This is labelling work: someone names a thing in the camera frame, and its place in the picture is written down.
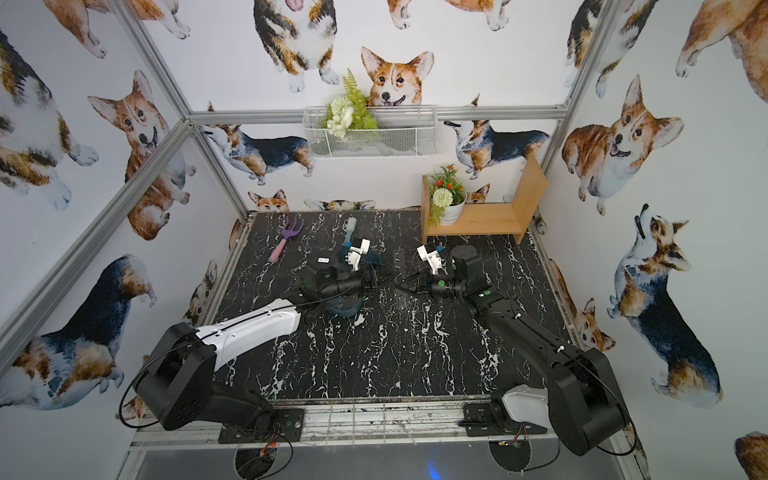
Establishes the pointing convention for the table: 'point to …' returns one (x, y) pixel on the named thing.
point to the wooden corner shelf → (503, 219)
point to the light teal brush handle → (351, 228)
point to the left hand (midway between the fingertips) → (395, 268)
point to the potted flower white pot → (447, 197)
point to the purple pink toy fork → (287, 233)
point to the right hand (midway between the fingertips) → (402, 277)
